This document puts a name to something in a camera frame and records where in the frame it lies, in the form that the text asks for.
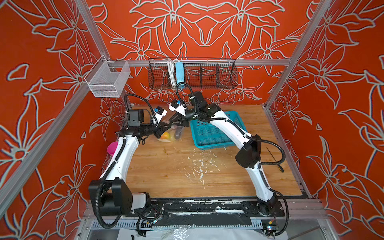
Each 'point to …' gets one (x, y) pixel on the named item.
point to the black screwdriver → (281, 169)
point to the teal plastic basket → (205, 136)
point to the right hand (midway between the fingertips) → (168, 120)
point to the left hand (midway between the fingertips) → (168, 124)
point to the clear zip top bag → (171, 130)
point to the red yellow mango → (166, 135)
